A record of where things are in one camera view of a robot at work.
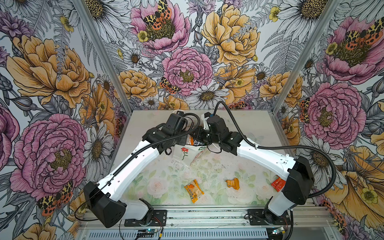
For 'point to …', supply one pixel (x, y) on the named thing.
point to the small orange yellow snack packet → (194, 191)
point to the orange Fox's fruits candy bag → (191, 140)
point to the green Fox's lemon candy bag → (197, 143)
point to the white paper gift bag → (186, 154)
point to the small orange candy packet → (234, 183)
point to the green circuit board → (275, 231)
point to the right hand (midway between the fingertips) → (190, 137)
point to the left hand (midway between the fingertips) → (179, 139)
